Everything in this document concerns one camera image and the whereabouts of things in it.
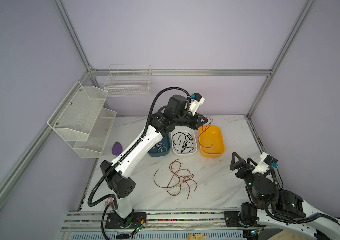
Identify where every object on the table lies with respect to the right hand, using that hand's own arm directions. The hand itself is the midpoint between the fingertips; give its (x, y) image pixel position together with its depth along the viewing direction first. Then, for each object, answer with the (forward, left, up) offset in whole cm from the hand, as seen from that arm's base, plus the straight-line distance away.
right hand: (236, 156), depth 65 cm
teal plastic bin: (+26, +34, -24) cm, 50 cm away
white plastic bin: (+32, +16, -22) cm, 43 cm away
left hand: (+13, +13, +9) cm, 21 cm away
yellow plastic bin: (+28, +3, -28) cm, 40 cm away
